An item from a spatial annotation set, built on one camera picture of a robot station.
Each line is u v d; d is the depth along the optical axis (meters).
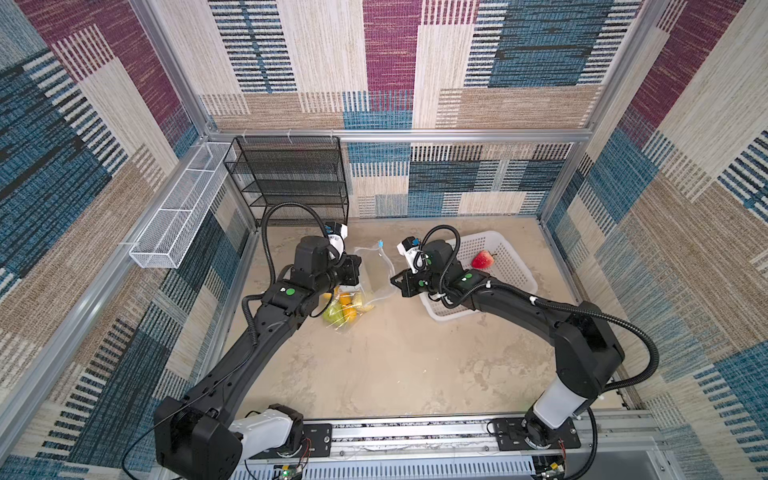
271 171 1.09
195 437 0.37
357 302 0.91
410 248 0.76
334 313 0.89
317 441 0.73
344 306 0.91
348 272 0.67
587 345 0.46
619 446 0.72
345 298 0.93
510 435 0.73
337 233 0.67
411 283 0.74
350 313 0.92
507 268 0.99
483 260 1.03
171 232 0.93
